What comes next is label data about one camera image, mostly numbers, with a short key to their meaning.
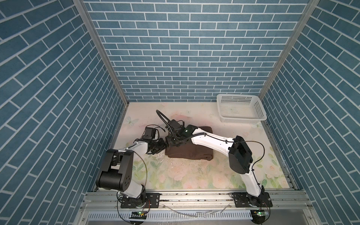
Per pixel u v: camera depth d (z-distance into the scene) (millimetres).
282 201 742
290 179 852
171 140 771
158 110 721
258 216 718
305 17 741
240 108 1182
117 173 444
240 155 508
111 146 990
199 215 706
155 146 789
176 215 705
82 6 697
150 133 752
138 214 722
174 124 675
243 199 735
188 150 896
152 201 735
